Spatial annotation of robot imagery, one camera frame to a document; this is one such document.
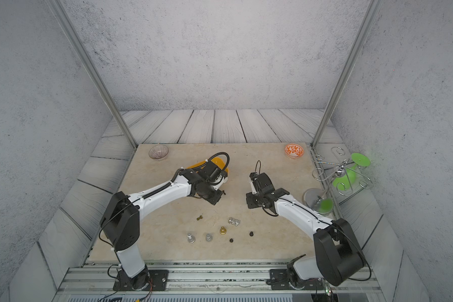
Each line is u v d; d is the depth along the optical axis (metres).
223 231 0.84
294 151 1.15
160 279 0.73
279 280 0.72
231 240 0.83
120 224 0.47
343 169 0.73
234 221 0.87
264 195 0.66
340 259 0.41
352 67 0.85
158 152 1.15
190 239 0.82
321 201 0.93
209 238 0.82
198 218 0.91
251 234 0.85
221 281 0.74
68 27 0.74
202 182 0.65
